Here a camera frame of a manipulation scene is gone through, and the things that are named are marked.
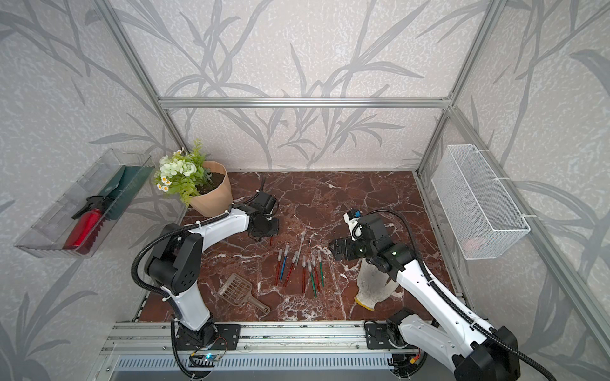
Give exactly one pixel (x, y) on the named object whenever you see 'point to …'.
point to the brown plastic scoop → (237, 290)
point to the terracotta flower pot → (215, 198)
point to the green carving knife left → (310, 269)
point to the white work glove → (373, 285)
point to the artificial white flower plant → (182, 172)
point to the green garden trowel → (124, 186)
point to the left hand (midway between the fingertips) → (275, 230)
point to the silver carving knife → (303, 236)
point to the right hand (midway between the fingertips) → (339, 241)
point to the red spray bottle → (86, 227)
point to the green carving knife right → (321, 267)
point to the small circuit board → (210, 356)
